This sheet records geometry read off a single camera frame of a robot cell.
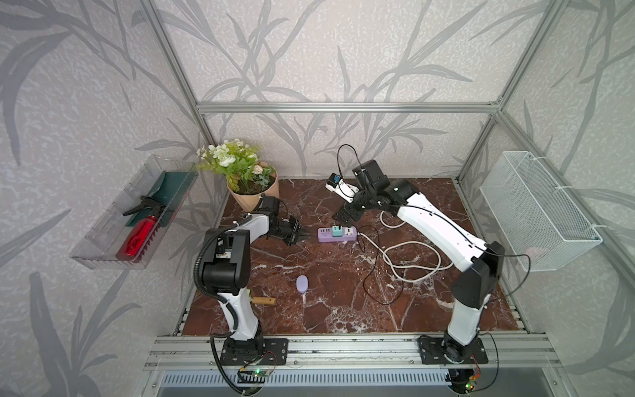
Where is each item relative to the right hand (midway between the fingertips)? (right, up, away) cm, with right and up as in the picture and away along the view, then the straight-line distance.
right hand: (342, 202), depth 80 cm
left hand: (-11, -10, +11) cm, 18 cm away
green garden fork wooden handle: (-26, -33, +3) cm, 43 cm away
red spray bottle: (-49, -8, -21) cm, 54 cm away
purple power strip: (-6, -13, +17) cm, 23 cm away
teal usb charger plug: (-1, -12, +14) cm, 19 cm away
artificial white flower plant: (-37, +15, +7) cm, 40 cm away
